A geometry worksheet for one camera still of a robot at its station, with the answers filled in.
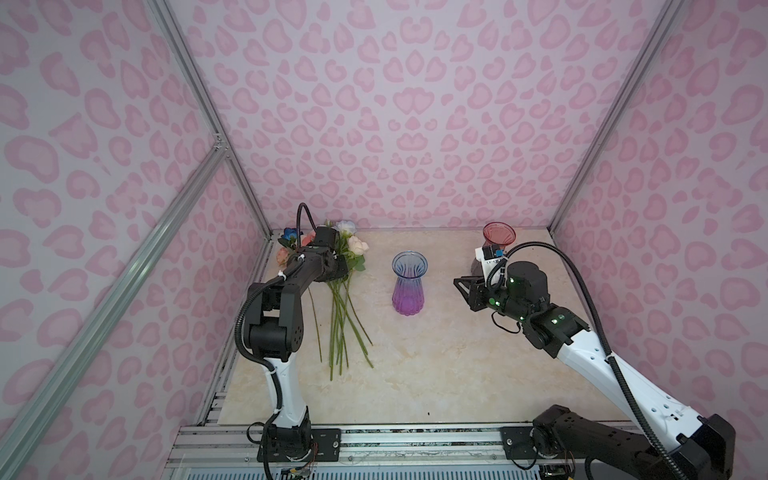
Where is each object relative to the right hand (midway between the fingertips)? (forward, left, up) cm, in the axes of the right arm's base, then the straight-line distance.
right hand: (459, 278), depth 73 cm
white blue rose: (+36, +35, -18) cm, 53 cm away
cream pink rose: (+26, +30, -18) cm, 43 cm away
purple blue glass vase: (+11, +12, -10) cm, 19 cm away
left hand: (+18, +34, -19) cm, 43 cm away
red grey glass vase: (+24, -15, -9) cm, 30 cm away
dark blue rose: (+31, +54, -17) cm, 65 cm away
